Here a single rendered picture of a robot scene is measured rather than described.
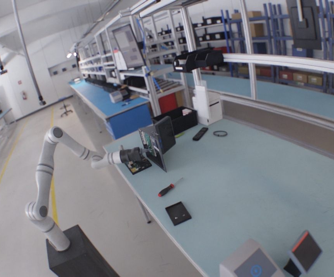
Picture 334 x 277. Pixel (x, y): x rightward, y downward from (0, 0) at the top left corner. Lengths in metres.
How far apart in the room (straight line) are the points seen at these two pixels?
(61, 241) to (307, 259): 1.09
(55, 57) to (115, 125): 9.80
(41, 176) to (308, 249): 1.12
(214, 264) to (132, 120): 2.35
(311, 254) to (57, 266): 1.13
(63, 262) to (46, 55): 11.59
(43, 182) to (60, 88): 11.27
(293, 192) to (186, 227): 0.50
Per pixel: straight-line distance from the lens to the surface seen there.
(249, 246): 0.62
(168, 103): 3.05
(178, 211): 0.92
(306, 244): 0.70
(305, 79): 4.44
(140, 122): 2.86
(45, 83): 12.23
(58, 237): 1.17
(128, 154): 1.20
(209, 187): 1.01
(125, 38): 2.36
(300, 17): 2.29
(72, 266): 1.23
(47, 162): 1.11
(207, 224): 0.86
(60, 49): 12.27
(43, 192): 1.06
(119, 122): 2.76
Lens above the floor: 1.68
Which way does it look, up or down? 27 degrees down
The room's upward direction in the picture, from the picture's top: 14 degrees counter-clockwise
